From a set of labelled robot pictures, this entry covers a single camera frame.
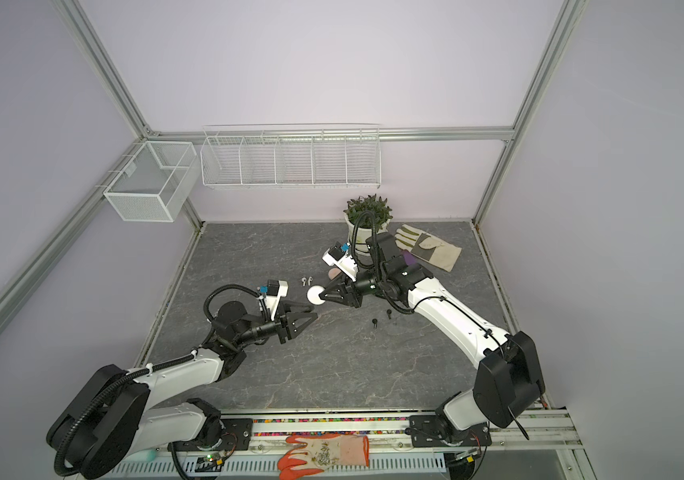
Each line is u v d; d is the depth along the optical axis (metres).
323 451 0.69
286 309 0.74
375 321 0.94
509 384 0.42
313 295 0.71
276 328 0.69
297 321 0.74
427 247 1.12
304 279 1.02
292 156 0.98
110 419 0.41
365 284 0.66
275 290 0.68
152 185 0.99
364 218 0.99
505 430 0.44
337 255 0.65
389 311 0.96
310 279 1.03
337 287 0.67
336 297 0.71
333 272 1.05
